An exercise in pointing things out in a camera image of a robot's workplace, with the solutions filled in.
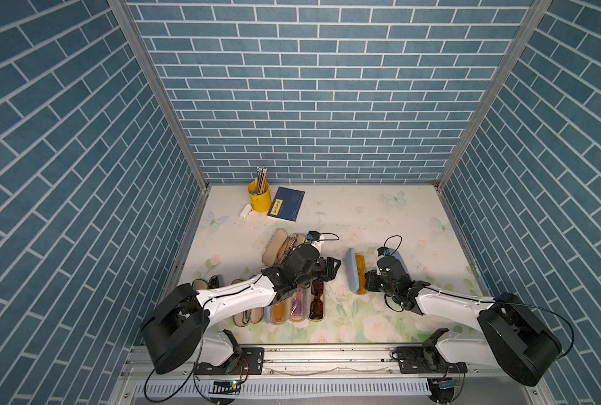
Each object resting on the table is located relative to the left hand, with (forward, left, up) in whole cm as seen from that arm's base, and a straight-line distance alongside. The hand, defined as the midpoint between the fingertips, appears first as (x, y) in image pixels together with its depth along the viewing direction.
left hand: (341, 266), depth 80 cm
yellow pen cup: (+32, +31, -6) cm, 45 cm away
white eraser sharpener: (+31, +38, -11) cm, 50 cm away
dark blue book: (+36, +21, -12) cm, 43 cm away
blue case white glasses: (+2, -17, +4) cm, 17 cm away
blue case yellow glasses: (+3, -6, -5) cm, 8 cm away
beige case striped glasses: (+13, +22, -10) cm, 28 cm away
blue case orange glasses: (-11, +21, -11) cm, 26 cm away
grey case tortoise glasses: (-8, +8, -11) cm, 15 cm away
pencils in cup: (+39, +30, +4) cm, 50 cm away
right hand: (+2, -10, -12) cm, 16 cm away
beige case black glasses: (-1, +48, -12) cm, 50 cm away
